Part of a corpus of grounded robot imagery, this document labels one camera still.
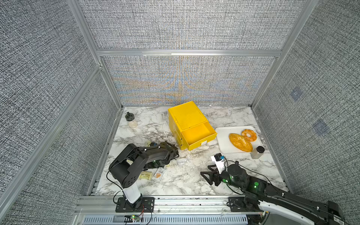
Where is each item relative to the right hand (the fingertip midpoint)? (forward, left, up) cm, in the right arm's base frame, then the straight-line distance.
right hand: (204, 168), depth 74 cm
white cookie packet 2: (+8, +11, -11) cm, 18 cm away
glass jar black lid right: (+11, -34, -4) cm, 36 cm away
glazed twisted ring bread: (+26, -39, -11) cm, 49 cm away
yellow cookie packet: (-1, +33, -10) cm, 35 cm away
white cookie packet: (+1, +25, -11) cm, 27 cm away
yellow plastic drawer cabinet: (+20, +7, +9) cm, 23 cm away
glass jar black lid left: (+36, +48, -2) cm, 60 cm away
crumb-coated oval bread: (+20, -27, -8) cm, 35 cm away
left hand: (+6, +31, -10) cm, 33 cm away
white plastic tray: (+20, -18, -13) cm, 30 cm away
